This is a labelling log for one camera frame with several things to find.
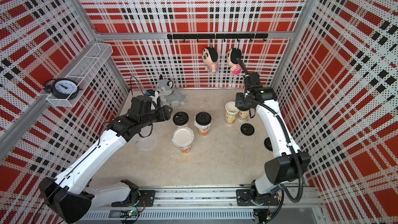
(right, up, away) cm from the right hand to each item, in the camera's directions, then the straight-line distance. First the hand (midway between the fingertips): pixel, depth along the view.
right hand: (247, 101), depth 78 cm
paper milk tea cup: (-35, -13, +4) cm, 38 cm away
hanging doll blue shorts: (-19, +27, +13) cm, 35 cm away
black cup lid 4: (+15, -25, +12) cm, 32 cm away
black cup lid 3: (+5, -18, +21) cm, 28 cm away
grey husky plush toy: (-47, +4, +23) cm, 52 cm away
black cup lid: (-35, -9, +5) cm, 37 cm away
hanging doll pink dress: (-5, +29, +15) cm, 33 cm away
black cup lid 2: (-23, -9, +4) cm, 25 cm away
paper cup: (-22, -16, +8) cm, 29 cm away
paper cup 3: (+3, -9, +20) cm, 22 cm away
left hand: (-40, -4, -2) cm, 40 cm away
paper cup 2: (-6, -6, +11) cm, 14 cm away
